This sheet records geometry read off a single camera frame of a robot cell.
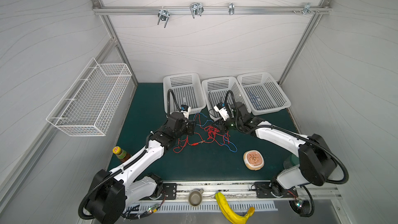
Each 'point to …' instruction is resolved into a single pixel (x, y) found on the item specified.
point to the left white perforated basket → (188, 89)
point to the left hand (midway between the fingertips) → (196, 119)
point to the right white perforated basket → (262, 94)
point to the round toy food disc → (253, 159)
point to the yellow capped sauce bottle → (121, 154)
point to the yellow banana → (233, 215)
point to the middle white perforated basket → (214, 90)
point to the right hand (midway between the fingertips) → (214, 120)
